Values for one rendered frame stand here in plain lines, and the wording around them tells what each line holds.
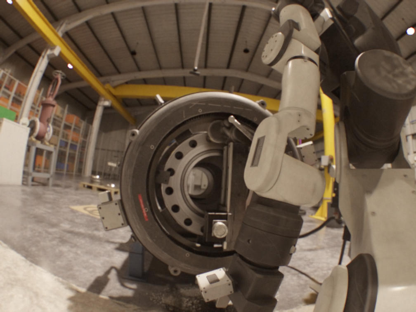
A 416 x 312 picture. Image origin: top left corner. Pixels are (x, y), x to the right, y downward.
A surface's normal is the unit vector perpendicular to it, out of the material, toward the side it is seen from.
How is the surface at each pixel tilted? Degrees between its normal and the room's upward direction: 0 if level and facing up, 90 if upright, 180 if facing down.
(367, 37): 102
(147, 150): 90
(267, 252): 85
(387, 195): 38
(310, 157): 90
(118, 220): 90
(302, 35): 164
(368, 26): 78
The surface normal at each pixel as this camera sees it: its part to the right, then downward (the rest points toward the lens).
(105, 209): 0.16, -0.13
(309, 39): -0.25, 0.90
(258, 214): -0.76, -0.35
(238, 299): -0.92, -0.33
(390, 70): -0.51, -0.43
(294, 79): -0.67, -0.16
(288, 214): 0.25, -0.78
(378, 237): -0.21, -0.93
